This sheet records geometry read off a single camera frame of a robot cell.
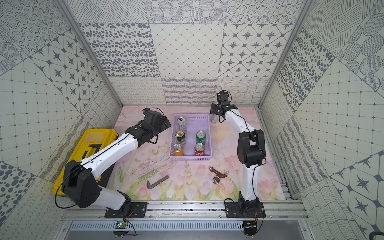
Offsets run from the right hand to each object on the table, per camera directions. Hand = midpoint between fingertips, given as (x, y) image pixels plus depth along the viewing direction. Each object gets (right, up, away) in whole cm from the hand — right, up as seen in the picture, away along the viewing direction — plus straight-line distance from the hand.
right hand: (217, 109), depth 99 cm
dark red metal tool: (-2, -40, -17) cm, 43 cm away
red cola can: (-12, -24, -14) cm, 30 cm away
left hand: (-33, -7, -14) cm, 37 cm away
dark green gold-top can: (-24, -18, -8) cm, 31 cm away
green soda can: (-11, -18, -8) cm, 22 cm away
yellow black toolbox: (-71, -18, -18) cm, 75 cm away
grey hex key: (-40, -44, -17) cm, 62 cm away
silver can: (-24, -8, -5) cm, 26 cm away
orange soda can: (-24, -24, -15) cm, 37 cm away
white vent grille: (-32, -58, -28) cm, 72 cm away
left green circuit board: (-51, -58, -27) cm, 82 cm away
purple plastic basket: (-15, -10, +12) cm, 22 cm away
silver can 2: (-2, -6, +3) cm, 7 cm away
